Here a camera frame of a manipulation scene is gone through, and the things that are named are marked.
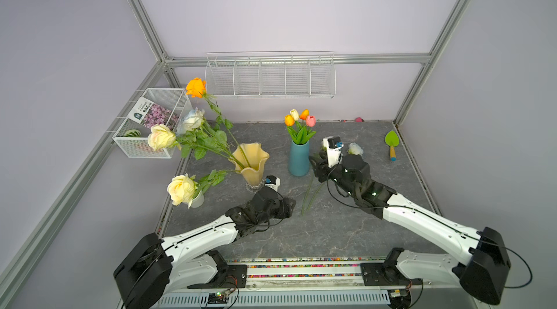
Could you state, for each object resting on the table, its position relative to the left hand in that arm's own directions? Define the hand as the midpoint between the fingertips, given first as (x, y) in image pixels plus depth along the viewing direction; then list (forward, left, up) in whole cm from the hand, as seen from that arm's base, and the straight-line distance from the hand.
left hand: (289, 204), depth 81 cm
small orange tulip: (+23, -2, +22) cm, 31 cm away
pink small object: (+52, -45, -10) cm, 70 cm away
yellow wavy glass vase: (+17, +15, +6) cm, 24 cm away
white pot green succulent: (+5, +36, -3) cm, 36 cm away
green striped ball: (+18, +50, +25) cm, 59 cm away
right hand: (+10, -9, +17) cm, 22 cm away
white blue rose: (+16, +30, +25) cm, 42 cm away
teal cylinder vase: (+17, -6, +4) cm, 19 cm away
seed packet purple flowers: (+25, +47, +26) cm, 59 cm away
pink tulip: (+21, -9, +22) cm, 32 cm away
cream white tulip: (+26, -4, +22) cm, 34 cm away
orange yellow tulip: (+27, -8, +21) cm, 35 cm away
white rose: (+27, -33, -4) cm, 43 cm away
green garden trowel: (+35, -58, -9) cm, 68 cm away
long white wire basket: (+55, +4, +21) cm, 59 cm away
